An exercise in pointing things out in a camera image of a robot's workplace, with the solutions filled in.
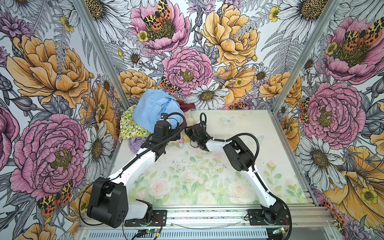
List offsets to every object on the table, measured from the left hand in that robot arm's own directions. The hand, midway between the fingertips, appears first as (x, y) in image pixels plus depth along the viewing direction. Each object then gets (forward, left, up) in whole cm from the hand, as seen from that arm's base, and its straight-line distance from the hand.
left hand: (171, 132), depth 86 cm
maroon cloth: (+34, -6, -12) cm, 36 cm away
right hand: (+13, -6, -15) cm, 21 cm away
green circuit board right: (-46, -52, -18) cm, 72 cm away
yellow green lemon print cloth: (+12, +31, -11) cm, 35 cm away
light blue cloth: (+24, +18, -4) cm, 31 cm away
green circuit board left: (-44, +7, -18) cm, 48 cm away
